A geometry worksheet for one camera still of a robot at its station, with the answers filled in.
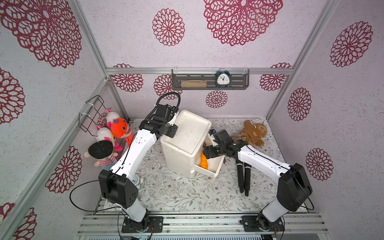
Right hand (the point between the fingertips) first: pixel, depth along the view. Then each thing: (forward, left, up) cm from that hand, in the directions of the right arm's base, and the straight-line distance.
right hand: (208, 149), depth 86 cm
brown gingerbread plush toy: (+18, -32, -7) cm, 37 cm away
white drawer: (-7, -4, -5) cm, 9 cm away
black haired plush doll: (-8, +54, +10) cm, 56 cm away
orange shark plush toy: (+8, +51, +7) cm, 52 cm away
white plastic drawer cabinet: (-10, +14, +11) cm, 21 cm away
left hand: (+6, +21, +11) cm, 25 cm away
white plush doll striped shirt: (+4, +59, +8) cm, 60 cm away
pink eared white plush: (+18, +61, +8) cm, 64 cm away
